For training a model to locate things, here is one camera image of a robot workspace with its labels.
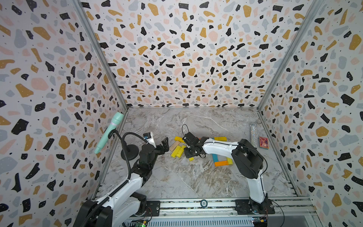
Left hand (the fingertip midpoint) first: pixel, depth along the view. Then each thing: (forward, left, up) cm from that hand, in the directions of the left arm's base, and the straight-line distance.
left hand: (163, 139), depth 84 cm
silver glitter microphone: (+12, -63, -14) cm, 66 cm away
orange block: (-5, -21, +8) cm, 23 cm away
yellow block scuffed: (+10, -39, -16) cm, 43 cm away
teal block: (-6, -33, -15) cm, 36 cm away
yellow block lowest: (-6, -17, -14) cm, 23 cm away
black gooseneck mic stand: (+1, +23, -16) cm, 28 cm away
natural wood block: (+4, -5, -15) cm, 16 cm away
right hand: (-2, -15, -15) cm, 22 cm away
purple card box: (+6, -68, -15) cm, 70 cm away
